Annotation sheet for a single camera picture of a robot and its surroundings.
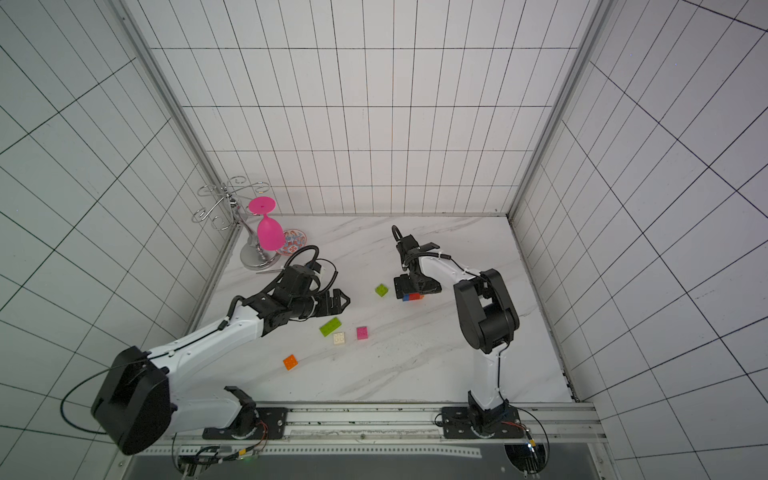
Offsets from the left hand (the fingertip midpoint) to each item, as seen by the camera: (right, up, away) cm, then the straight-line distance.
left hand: (334, 308), depth 84 cm
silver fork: (-27, +8, +20) cm, 34 cm away
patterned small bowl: (-20, +19, +26) cm, 38 cm away
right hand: (+26, +4, +13) cm, 29 cm away
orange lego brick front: (-12, -15, -1) cm, 19 cm away
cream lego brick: (+1, -9, +2) cm, 10 cm away
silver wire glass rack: (-31, +30, +4) cm, 43 cm away
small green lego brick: (+13, +3, +14) cm, 19 cm away
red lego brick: (+24, +2, +8) cm, 26 cm away
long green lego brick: (-2, -7, +6) cm, 10 cm away
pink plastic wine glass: (-21, +22, +7) cm, 31 cm away
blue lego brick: (+21, +2, +7) cm, 23 cm away
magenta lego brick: (+8, -8, +4) cm, 12 cm away
